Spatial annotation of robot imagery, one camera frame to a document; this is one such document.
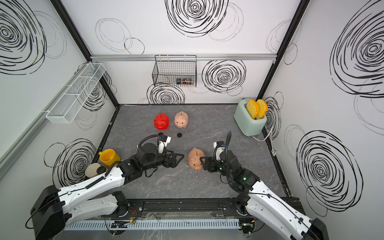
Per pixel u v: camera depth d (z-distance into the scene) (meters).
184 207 0.75
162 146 0.69
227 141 0.68
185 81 0.88
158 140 0.66
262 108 0.90
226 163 0.56
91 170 0.79
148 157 0.58
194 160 0.81
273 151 0.97
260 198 0.49
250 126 0.94
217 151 0.64
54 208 0.39
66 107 0.73
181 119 1.01
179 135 1.02
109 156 0.86
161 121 0.99
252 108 0.91
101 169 0.80
